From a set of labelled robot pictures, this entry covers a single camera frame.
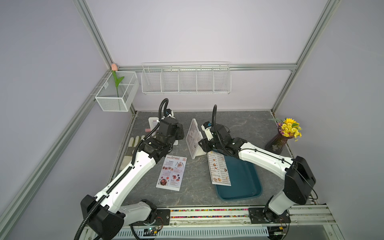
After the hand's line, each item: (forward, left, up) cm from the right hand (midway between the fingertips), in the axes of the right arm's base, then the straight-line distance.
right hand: (201, 140), depth 83 cm
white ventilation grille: (-40, +31, -17) cm, 54 cm away
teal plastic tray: (-18, -25, -17) cm, 35 cm away
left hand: (+1, +12, +11) cm, 17 cm away
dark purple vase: (+1, -46, -7) cm, 46 cm away
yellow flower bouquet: (+2, -47, +8) cm, 48 cm away
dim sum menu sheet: (-11, -10, -12) cm, 20 cm away
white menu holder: (-3, +1, -7) cm, 8 cm away
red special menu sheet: (-12, +18, -18) cm, 28 cm away
